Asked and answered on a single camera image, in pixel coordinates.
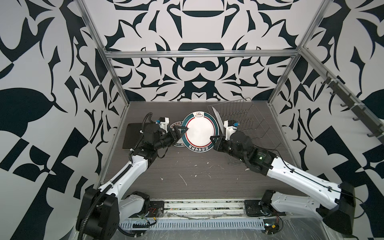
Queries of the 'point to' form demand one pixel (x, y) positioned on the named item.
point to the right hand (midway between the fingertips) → (210, 137)
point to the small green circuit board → (271, 225)
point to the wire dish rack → (251, 121)
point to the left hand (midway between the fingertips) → (186, 128)
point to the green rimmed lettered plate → (187, 137)
